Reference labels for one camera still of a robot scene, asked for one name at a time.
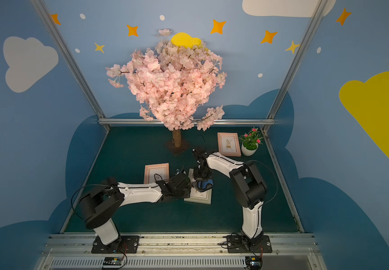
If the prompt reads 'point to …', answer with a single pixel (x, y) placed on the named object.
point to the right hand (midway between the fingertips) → (200, 178)
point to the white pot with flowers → (250, 142)
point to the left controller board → (112, 261)
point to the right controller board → (254, 262)
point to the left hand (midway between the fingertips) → (191, 189)
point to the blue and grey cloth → (203, 185)
